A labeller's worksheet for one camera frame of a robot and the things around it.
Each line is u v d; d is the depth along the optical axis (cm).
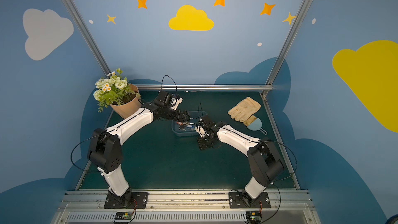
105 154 48
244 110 111
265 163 45
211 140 73
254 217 73
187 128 101
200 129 80
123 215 72
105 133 49
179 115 80
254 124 104
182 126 102
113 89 83
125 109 94
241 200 67
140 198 75
